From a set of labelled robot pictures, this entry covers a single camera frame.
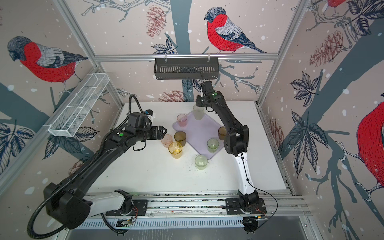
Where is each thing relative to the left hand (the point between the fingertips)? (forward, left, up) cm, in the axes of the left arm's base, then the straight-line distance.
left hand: (160, 130), depth 77 cm
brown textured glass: (+10, -37, -18) cm, 42 cm away
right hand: (+26, -21, -5) cm, 33 cm away
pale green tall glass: (+31, -21, -20) cm, 42 cm away
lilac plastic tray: (+11, -23, -21) cm, 33 cm away
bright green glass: (+2, -30, -20) cm, 36 cm away
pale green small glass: (-9, -22, -22) cm, 32 cm away
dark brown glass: (+10, -8, -22) cm, 26 cm away
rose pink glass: (+22, -9, -19) cm, 30 cm away
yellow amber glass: (0, -6, -20) cm, 21 cm away
